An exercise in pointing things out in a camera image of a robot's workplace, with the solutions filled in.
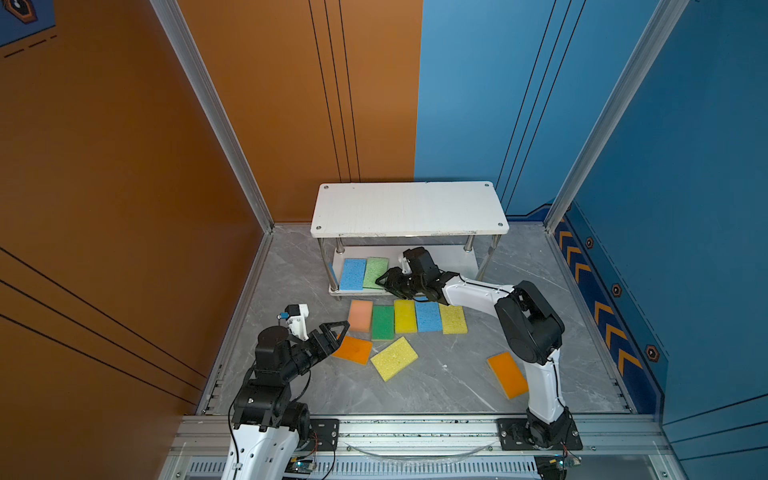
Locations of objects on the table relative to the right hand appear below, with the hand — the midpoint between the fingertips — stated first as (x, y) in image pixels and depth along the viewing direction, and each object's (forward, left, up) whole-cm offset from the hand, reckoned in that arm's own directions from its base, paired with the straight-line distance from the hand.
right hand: (376, 285), depth 92 cm
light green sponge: (+7, +1, -1) cm, 7 cm away
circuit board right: (-45, -43, -11) cm, 63 cm away
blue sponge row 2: (+5, +8, -1) cm, 9 cm away
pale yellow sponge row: (-8, -24, -8) cm, 26 cm away
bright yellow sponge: (-6, -9, -9) cm, 14 cm away
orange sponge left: (-17, +6, -8) cm, 20 cm away
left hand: (-18, +7, +9) cm, 21 cm away
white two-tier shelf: (+2, -23, +24) cm, 33 cm away
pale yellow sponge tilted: (-20, -5, -9) cm, 22 cm away
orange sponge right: (-25, -36, -7) cm, 45 cm away
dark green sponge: (-10, -2, -8) cm, 13 cm away
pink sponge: (-6, +5, -7) cm, 11 cm away
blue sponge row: (-7, -16, -8) cm, 19 cm away
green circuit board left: (-45, +17, -10) cm, 49 cm away
